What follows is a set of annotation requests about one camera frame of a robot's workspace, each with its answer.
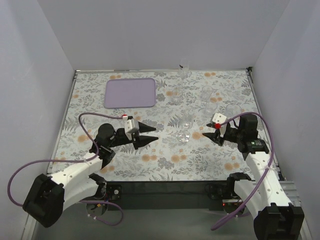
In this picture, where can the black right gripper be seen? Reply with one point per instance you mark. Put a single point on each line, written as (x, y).
(224, 136)

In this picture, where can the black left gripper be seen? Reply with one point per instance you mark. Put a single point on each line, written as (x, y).
(135, 138)

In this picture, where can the clear stemmed wine glass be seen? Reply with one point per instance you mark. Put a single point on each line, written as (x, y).
(186, 124)

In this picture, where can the tall clear champagne flute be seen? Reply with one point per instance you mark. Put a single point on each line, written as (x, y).
(184, 67)

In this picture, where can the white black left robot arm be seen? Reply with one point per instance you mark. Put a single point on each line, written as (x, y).
(50, 195)

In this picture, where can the clear tumbler glass near arm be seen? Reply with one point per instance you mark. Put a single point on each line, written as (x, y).
(232, 110)

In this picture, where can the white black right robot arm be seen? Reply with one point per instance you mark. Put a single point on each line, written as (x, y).
(275, 217)

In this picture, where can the lilac plastic tray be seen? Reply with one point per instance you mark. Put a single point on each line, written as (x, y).
(130, 93)

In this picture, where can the clear tumbler glass middle right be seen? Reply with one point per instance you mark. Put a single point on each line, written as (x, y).
(210, 107)

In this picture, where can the floral patterned table mat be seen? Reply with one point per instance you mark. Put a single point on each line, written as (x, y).
(166, 159)

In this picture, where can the clear tumbler glass far right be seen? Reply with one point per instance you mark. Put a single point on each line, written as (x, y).
(206, 92)

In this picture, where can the short clear tumbler glass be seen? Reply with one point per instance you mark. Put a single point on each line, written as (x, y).
(177, 94)

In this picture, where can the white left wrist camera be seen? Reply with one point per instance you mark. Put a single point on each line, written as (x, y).
(131, 126)

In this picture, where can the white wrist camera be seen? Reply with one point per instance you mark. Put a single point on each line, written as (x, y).
(218, 122)
(131, 126)

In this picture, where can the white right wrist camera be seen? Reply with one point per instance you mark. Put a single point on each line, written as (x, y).
(218, 122)

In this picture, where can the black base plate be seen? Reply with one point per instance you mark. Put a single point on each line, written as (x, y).
(211, 195)

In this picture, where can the aluminium frame rail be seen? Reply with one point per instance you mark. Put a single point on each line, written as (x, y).
(291, 191)

